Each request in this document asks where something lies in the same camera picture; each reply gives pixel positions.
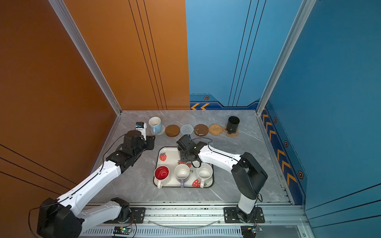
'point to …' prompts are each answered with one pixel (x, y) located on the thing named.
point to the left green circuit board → (122, 230)
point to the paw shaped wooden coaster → (232, 135)
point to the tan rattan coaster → (215, 129)
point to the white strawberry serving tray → (169, 156)
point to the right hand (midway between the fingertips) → (183, 156)
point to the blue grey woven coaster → (186, 129)
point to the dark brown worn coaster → (201, 130)
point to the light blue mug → (156, 124)
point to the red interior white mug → (161, 176)
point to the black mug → (232, 124)
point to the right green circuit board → (250, 231)
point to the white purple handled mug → (181, 171)
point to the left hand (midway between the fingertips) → (152, 135)
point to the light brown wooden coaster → (172, 130)
